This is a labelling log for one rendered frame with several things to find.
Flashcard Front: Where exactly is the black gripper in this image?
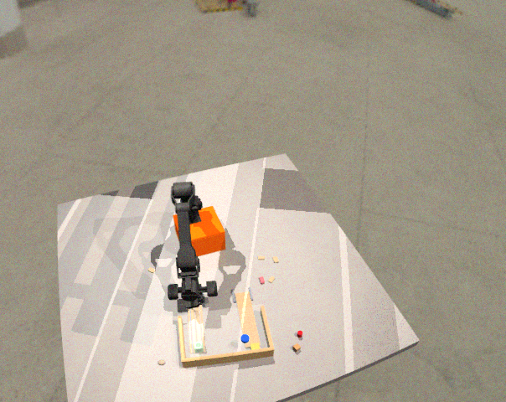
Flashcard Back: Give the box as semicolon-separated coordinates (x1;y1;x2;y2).
168;280;218;300

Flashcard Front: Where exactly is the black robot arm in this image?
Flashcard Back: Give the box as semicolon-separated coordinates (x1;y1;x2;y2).
171;182;204;309

